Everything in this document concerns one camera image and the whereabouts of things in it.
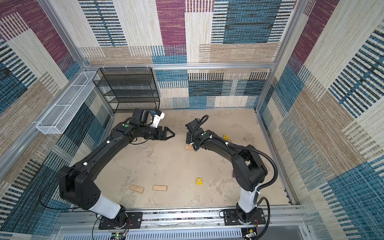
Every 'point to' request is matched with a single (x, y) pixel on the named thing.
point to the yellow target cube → (199, 181)
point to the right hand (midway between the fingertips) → (192, 139)
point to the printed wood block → (137, 188)
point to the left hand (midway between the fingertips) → (170, 132)
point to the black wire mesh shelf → (126, 88)
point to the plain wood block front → (163, 188)
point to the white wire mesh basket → (57, 119)
